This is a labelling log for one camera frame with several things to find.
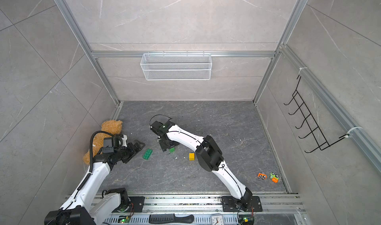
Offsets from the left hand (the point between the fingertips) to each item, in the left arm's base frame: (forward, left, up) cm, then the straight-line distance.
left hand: (141, 146), depth 84 cm
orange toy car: (-16, -68, -8) cm, 70 cm away
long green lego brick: (-1, -2, -9) cm, 9 cm away
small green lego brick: (-1, -17, -3) cm, 17 cm away
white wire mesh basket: (+50, -20, +20) cm, 57 cm away
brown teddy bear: (+14, +21, 0) cm, 25 cm away
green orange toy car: (-18, -75, -8) cm, 77 cm away
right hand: (+3, -16, -7) cm, 18 cm away
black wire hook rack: (-8, -84, +21) cm, 87 cm away
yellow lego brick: (-5, -29, -6) cm, 30 cm away
